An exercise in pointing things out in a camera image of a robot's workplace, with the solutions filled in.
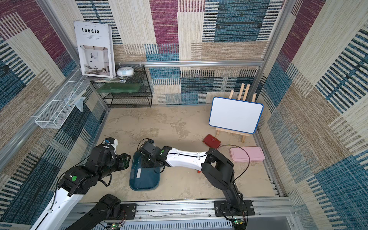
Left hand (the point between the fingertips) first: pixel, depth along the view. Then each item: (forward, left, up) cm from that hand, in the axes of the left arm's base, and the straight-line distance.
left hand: (126, 156), depth 71 cm
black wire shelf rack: (+42, +3, +5) cm, 43 cm away
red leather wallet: (+19, -47, -19) cm, 54 cm away
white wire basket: (+17, +35, +13) cm, 41 cm away
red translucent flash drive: (-1, -37, -19) cm, 41 cm away
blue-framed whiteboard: (+30, -62, -4) cm, 68 cm away
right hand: (+2, -4, -11) cm, 12 cm away
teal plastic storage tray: (-3, -4, -21) cm, 22 cm away
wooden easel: (+22, -58, -12) cm, 64 cm away
